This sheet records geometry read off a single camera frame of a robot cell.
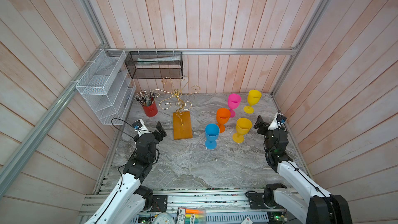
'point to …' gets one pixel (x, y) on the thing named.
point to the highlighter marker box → (188, 215)
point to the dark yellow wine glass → (243, 126)
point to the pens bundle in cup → (145, 99)
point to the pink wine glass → (233, 101)
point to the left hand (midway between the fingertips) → (154, 128)
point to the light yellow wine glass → (254, 97)
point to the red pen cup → (151, 110)
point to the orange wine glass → (223, 115)
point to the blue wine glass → (212, 132)
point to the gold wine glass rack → (182, 129)
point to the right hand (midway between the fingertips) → (267, 117)
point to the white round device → (163, 218)
